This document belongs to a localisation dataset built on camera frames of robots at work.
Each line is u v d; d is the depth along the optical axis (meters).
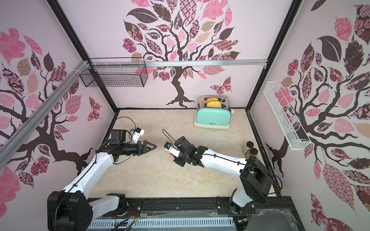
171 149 0.71
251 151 0.85
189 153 0.61
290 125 0.76
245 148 0.88
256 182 0.42
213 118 1.02
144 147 0.70
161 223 0.70
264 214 0.72
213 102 0.97
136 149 0.70
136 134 0.74
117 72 1.37
